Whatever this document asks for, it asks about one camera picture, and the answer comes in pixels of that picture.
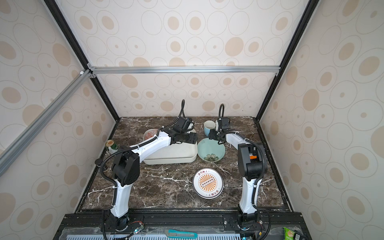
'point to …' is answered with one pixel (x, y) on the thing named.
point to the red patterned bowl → (150, 133)
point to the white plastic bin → (174, 153)
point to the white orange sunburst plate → (208, 183)
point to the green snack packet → (290, 235)
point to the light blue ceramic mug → (208, 125)
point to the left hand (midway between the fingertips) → (198, 135)
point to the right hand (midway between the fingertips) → (213, 133)
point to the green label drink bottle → (113, 147)
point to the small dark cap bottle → (98, 162)
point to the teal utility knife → (175, 233)
